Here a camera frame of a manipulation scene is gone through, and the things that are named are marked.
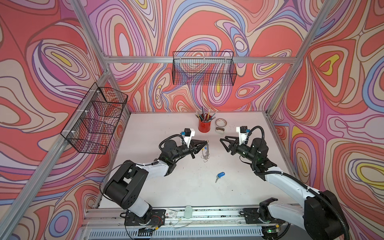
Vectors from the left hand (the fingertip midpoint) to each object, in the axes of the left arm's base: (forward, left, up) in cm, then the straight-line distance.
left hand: (208, 144), depth 75 cm
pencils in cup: (+25, 0, -9) cm, 27 cm away
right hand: (+3, -9, -3) cm, 10 cm away
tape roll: (+34, -14, -22) cm, 43 cm away
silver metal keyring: (-3, +1, -5) cm, 5 cm away
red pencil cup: (+24, 0, -16) cm, 29 cm away
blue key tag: (+1, +1, -4) cm, 4 cm away
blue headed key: (-7, -8, -23) cm, 25 cm away
